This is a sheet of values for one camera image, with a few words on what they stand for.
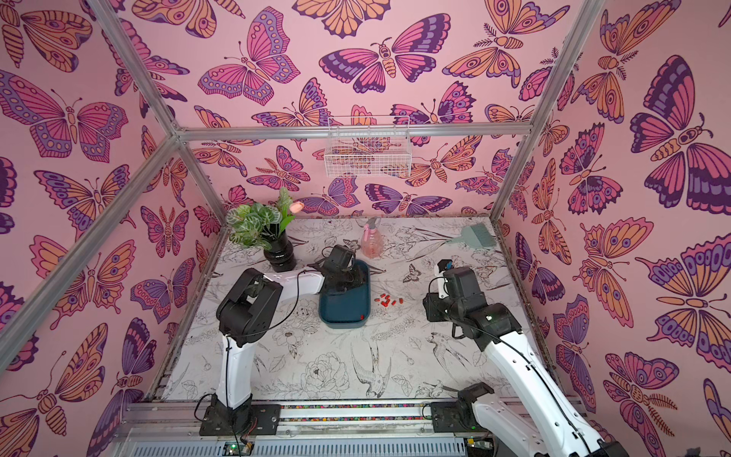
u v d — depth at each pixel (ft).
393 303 3.12
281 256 3.20
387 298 3.19
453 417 2.39
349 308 3.00
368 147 3.12
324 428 2.39
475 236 3.72
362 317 3.01
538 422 1.37
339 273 2.78
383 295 3.19
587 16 2.26
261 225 2.80
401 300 3.17
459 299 1.80
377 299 3.17
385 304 3.11
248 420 2.30
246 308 1.80
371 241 3.82
